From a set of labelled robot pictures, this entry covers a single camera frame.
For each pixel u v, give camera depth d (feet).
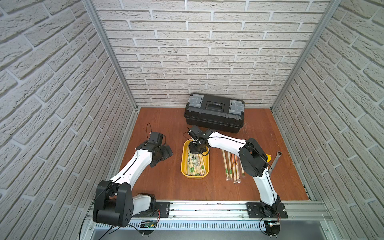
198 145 2.33
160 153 2.50
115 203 1.32
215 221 2.34
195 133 2.46
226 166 2.93
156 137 2.23
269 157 2.97
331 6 2.28
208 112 3.10
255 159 1.78
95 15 2.37
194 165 2.86
